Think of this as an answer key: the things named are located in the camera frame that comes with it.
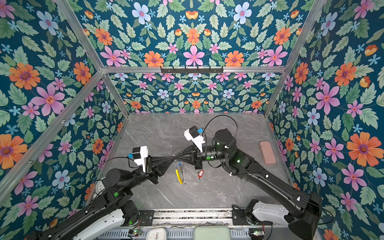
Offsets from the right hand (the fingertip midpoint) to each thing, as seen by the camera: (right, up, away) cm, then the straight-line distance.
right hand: (177, 156), depth 54 cm
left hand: (-2, -1, -2) cm, 3 cm away
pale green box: (+13, -38, +13) cm, 42 cm away
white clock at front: (-12, -38, +14) cm, 42 cm away
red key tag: (+8, -17, +34) cm, 39 cm away
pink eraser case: (+51, -6, +39) cm, 64 cm away
